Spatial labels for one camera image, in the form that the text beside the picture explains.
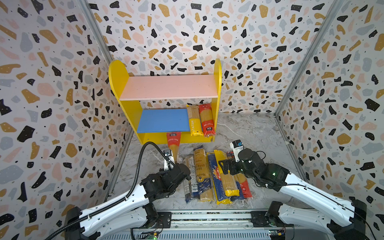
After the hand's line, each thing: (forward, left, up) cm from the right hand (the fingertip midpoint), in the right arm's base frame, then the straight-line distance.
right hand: (224, 158), depth 72 cm
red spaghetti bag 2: (+12, +26, -2) cm, 29 cm away
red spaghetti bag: (+33, +8, -5) cm, 34 cm away
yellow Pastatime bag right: (-5, -4, -14) cm, 16 cm away
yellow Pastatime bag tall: (+26, +15, -6) cm, 31 cm away
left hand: (-1, +23, -3) cm, 23 cm away
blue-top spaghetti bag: (-8, -8, -16) cm, 20 cm away
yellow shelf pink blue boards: (+55, +47, -16) cm, 74 cm away
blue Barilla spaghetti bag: (-6, +2, -17) cm, 18 cm away
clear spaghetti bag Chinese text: (-6, +10, -16) cm, 20 cm away
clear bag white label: (-8, +17, -18) cm, 26 cm away
